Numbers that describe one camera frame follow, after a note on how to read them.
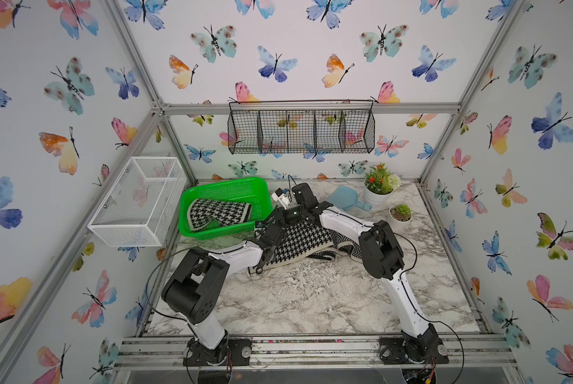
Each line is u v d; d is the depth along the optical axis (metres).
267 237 0.75
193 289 0.46
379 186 0.99
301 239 0.97
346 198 1.15
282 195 0.89
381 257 0.60
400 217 0.98
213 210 0.96
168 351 0.75
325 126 0.96
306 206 0.80
